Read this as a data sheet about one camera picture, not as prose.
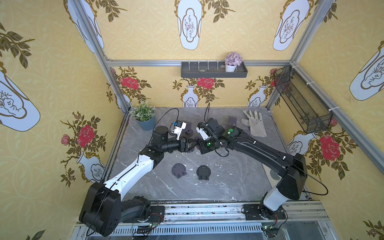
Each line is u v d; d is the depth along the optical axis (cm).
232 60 82
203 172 87
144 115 99
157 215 73
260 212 66
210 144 65
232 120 107
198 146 70
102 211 40
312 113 84
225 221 73
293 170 43
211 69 93
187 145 68
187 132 102
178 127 70
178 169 89
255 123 112
